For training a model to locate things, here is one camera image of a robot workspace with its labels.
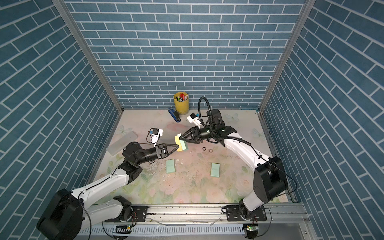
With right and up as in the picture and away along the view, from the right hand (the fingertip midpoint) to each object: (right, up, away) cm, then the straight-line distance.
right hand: (184, 140), depth 71 cm
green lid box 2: (-10, -18, +18) cm, 27 cm away
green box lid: (+16, -19, +16) cm, 30 cm away
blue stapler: (-11, +15, +41) cm, 45 cm away
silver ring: (+14, -10, +26) cm, 31 cm away
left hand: (-2, -5, -2) cm, 5 cm away
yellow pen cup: (-6, +23, +38) cm, 45 cm away
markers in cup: (-7, +27, +42) cm, 50 cm away
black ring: (+10, -9, +28) cm, 31 cm away
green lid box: (0, -2, -3) cm, 3 cm away
